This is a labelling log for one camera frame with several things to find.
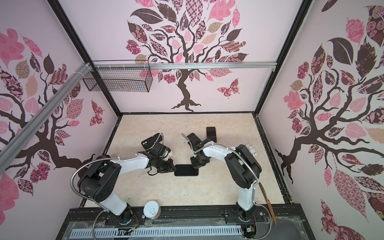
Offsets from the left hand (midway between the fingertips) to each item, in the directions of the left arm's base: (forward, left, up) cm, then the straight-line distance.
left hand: (175, 171), depth 89 cm
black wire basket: (+51, +32, +33) cm, 69 cm away
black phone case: (+22, +22, -2) cm, 31 cm away
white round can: (-21, +9, +5) cm, 24 cm away
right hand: (+4, -13, -1) cm, 14 cm away
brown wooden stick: (-18, -51, +1) cm, 54 cm away
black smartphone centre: (+11, -11, +19) cm, 25 cm away
